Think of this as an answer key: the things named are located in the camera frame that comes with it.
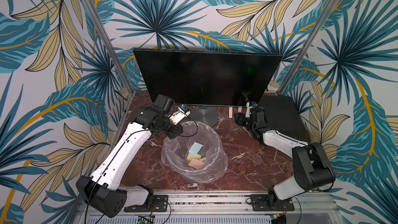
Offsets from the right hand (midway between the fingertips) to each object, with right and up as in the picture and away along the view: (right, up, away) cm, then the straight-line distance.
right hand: (239, 114), depth 93 cm
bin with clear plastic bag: (-35, -16, -23) cm, 45 cm away
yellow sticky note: (-28, -21, -13) cm, 37 cm away
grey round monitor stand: (-19, 0, +13) cm, 23 cm away
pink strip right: (0, +3, -3) cm, 4 cm away
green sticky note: (-22, -20, -20) cm, 36 cm away
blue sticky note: (-26, -17, -14) cm, 34 cm away
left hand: (-34, -7, -21) cm, 41 cm away
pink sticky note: (-25, -22, -22) cm, 40 cm away
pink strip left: (-6, +1, -3) cm, 6 cm away
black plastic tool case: (+29, 0, +6) cm, 29 cm away
